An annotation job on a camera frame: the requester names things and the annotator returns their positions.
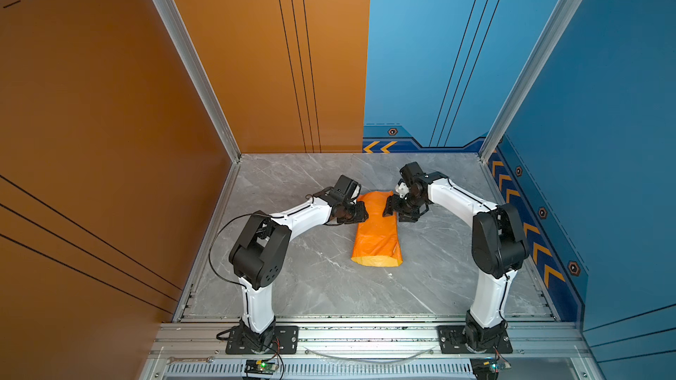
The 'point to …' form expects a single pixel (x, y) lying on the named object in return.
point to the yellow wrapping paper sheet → (376, 239)
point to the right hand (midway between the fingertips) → (391, 215)
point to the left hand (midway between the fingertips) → (368, 213)
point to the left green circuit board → (260, 367)
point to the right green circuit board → (487, 368)
